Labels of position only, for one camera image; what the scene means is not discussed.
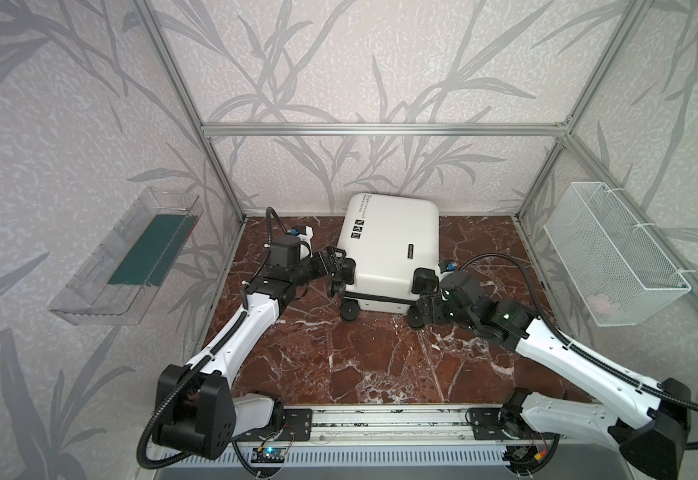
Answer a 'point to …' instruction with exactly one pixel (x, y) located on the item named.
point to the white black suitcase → (388, 237)
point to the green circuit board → (268, 455)
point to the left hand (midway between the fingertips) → (339, 248)
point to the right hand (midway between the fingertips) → (429, 292)
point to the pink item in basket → (599, 303)
